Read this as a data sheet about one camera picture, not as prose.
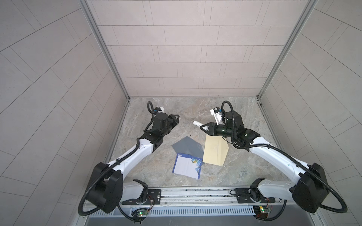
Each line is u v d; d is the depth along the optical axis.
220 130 0.65
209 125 0.68
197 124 0.74
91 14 0.74
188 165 0.81
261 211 0.68
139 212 0.65
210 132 0.66
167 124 0.63
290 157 0.45
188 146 0.89
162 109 0.74
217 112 0.68
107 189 0.39
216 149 0.87
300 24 0.77
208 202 0.71
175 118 0.79
